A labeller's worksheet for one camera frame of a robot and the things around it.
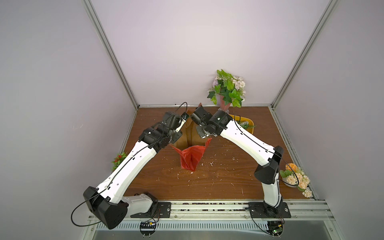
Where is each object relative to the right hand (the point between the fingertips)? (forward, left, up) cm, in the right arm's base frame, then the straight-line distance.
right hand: (206, 124), depth 78 cm
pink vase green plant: (+23, -13, +5) cm, 27 cm away
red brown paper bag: (-4, +9, -15) cm, 18 cm away
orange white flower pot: (-22, -43, -13) cm, 50 cm away
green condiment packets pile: (+13, -27, -17) cm, 34 cm away
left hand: (-3, +17, +2) cm, 18 cm away
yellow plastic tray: (+20, -27, -20) cm, 39 cm away
